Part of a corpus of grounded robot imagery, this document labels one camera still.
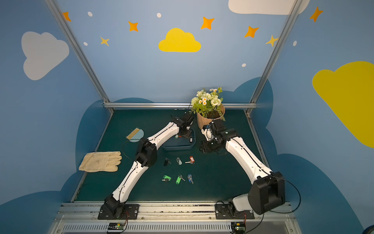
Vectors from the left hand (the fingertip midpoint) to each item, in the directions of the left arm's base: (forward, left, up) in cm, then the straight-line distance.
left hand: (185, 131), depth 105 cm
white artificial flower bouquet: (-2, -13, +29) cm, 32 cm away
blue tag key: (-33, -4, -2) cm, 33 cm away
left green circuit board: (-58, +33, -3) cm, 67 cm away
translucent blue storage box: (-8, +3, -3) cm, 9 cm away
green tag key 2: (-34, +3, -3) cm, 34 cm away
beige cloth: (-25, +56, -2) cm, 61 cm away
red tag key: (-22, -5, -2) cm, 23 cm away
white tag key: (-22, +4, -2) cm, 23 cm away
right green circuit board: (-57, -29, -5) cm, 64 cm away
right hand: (-20, -13, +13) cm, 27 cm away
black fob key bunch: (-23, +12, -2) cm, 26 cm away
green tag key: (-34, +10, -3) cm, 35 cm away
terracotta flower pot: (0, -11, +11) cm, 16 cm away
